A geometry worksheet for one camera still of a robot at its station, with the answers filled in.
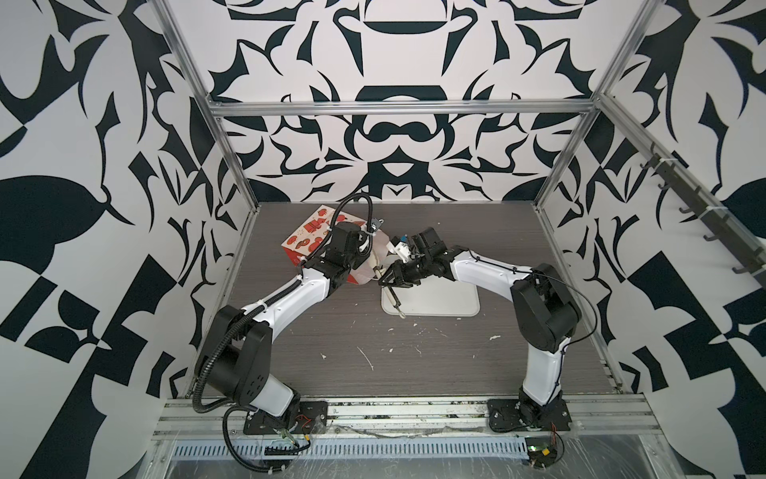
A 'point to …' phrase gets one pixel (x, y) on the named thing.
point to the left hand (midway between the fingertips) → (352, 230)
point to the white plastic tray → (434, 296)
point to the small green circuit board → (542, 451)
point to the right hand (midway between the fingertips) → (383, 280)
